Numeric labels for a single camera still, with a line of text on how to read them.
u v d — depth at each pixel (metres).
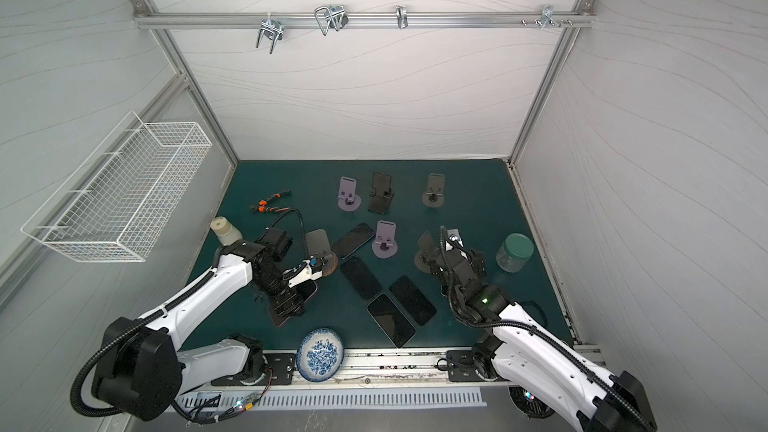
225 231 0.90
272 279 0.67
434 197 1.09
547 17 0.77
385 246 0.95
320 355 0.75
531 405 0.73
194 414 0.67
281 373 0.73
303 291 0.74
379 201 1.08
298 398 0.70
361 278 0.89
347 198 1.04
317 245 0.84
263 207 1.05
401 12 0.72
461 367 0.73
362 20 0.78
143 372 0.39
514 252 0.84
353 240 0.99
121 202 0.69
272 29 0.80
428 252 0.89
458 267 0.59
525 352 0.50
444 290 0.60
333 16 0.77
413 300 0.86
